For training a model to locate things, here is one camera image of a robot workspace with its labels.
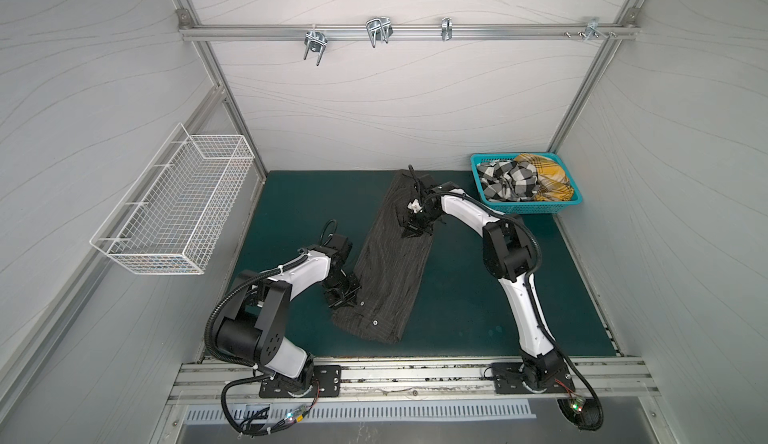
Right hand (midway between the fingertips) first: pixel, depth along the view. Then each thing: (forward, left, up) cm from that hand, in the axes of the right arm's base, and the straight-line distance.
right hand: (406, 228), depth 99 cm
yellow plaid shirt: (+19, -51, +6) cm, 55 cm away
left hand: (-23, +12, -3) cm, 26 cm away
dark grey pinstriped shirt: (-16, +3, -2) cm, 17 cm away
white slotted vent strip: (-51, +9, -4) cm, 52 cm away
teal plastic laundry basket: (+9, -40, +2) cm, 42 cm away
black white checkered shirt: (+20, -37, +4) cm, 42 cm away
